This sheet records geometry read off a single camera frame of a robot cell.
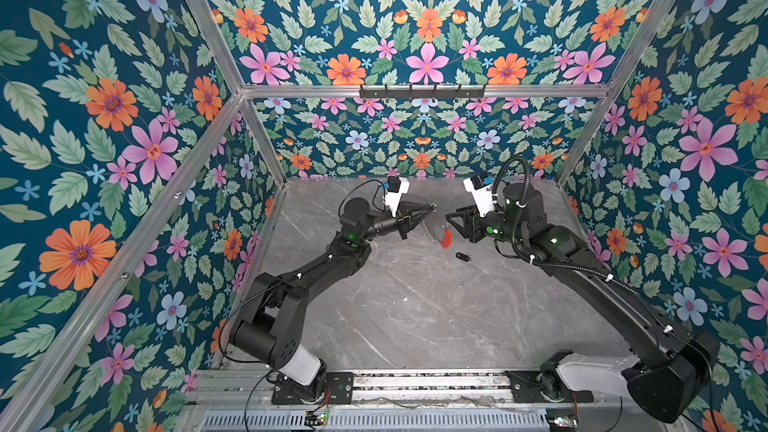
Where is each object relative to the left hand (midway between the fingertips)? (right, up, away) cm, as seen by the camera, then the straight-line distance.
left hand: (435, 205), depth 70 cm
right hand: (+4, -1, +1) cm, 5 cm away
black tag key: (+12, -17, +28) cm, 35 cm away
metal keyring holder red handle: (+4, -9, +10) cm, 14 cm away
